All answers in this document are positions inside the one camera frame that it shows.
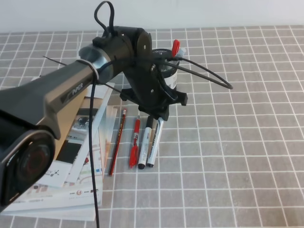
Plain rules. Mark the red capped pen in holder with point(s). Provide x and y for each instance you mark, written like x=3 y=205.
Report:
x=175 y=47

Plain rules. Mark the black capped white marker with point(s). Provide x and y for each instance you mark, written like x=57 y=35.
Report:
x=145 y=143

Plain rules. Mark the round black wrist camera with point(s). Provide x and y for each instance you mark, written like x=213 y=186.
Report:
x=163 y=54

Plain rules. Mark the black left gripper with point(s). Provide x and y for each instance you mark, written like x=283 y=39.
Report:
x=149 y=90

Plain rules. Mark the white Agilex brochure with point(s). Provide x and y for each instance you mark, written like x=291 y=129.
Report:
x=71 y=157

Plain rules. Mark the white map magazine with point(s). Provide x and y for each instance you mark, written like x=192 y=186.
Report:
x=80 y=192

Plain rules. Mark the red gel pen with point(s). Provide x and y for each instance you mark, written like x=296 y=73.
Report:
x=134 y=149

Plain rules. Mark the grey paint marker in holder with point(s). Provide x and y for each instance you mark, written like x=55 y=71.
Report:
x=181 y=52

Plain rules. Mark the black mesh pen holder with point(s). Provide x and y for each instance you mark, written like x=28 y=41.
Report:
x=171 y=81

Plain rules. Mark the bottom white booklet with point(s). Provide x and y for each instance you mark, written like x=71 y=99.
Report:
x=83 y=213

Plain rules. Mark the tan kraft notebook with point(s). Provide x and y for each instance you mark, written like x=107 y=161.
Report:
x=66 y=118

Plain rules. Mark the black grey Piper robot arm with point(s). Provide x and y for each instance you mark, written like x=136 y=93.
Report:
x=28 y=113

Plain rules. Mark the red black striped pencil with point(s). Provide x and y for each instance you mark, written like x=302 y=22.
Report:
x=117 y=144

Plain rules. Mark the silver grey marker pen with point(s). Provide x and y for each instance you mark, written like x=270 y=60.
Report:
x=155 y=143

